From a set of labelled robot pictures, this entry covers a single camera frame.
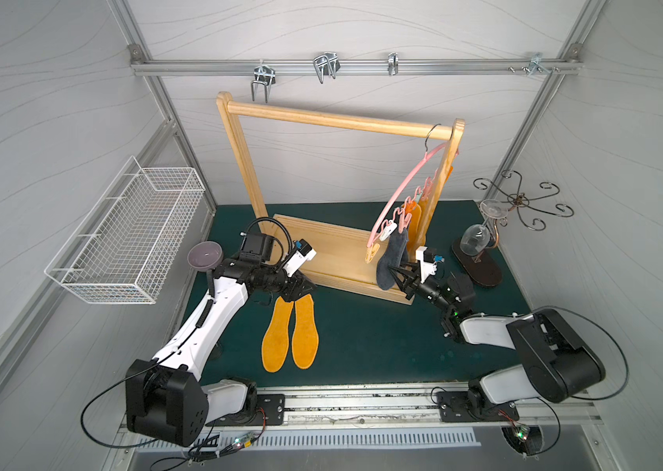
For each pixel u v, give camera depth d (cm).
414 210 79
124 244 69
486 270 101
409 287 74
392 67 78
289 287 68
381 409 75
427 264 72
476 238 85
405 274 76
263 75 78
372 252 68
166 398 39
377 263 88
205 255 101
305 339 86
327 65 76
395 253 78
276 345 84
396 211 68
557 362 45
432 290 74
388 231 72
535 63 77
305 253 70
